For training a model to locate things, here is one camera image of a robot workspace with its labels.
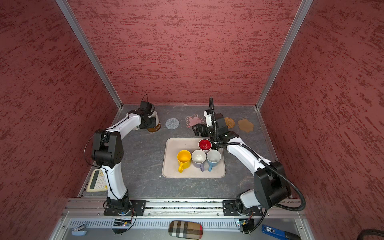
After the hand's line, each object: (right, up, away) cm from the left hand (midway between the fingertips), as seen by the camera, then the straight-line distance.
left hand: (151, 126), depth 99 cm
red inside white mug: (+37, -12, -5) cm, 39 cm away
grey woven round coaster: (+12, +1, +11) cm, 17 cm away
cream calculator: (-24, -30, -19) cm, 43 cm away
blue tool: (+65, -46, -33) cm, 87 cm away
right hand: (+32, -1, -14) cm, 35 cm away
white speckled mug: (+6, +8, -11) cm, 15 cm away
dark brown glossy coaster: (+2, -2, +5) cm, 6 cm away
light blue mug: (+41, -18, -12) cm, 46 cm away
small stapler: (-23, -46, -32) cm, 61 cm away
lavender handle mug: (+32, -19, -9) cm, 38 cm away
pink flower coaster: (+29, +5, +15) cm, 33 cm away
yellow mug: (+23, -19, -9) cm, 31 cm away
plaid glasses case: (+26, -45, -33) cm, 62 cm away
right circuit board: (+56, -47, -27) cm, 78 cm away
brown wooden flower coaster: (+68, 0, +12) cm, 69 cm away
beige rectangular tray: (+15, -13, -1) cm, 20 cm away
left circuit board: (-8, -47, -26) cm, 54 cm away
